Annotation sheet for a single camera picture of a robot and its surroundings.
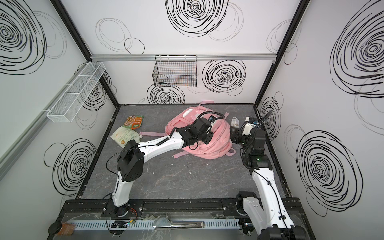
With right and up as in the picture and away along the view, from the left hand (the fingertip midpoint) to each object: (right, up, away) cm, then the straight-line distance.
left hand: (212, 131), depth 85 cm
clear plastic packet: (+11, +5, -9) cm, 15 cm away
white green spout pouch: (-58, -4, +14) cm, 60 cm away
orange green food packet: (-55, +5, +23) cm, 59 cm away
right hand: (+9, +2, -9) cm, 13 cm away
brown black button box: (-67, -38, -24) cm, 80 cm away
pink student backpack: (+4, -9, +1) cm, 10 cm away
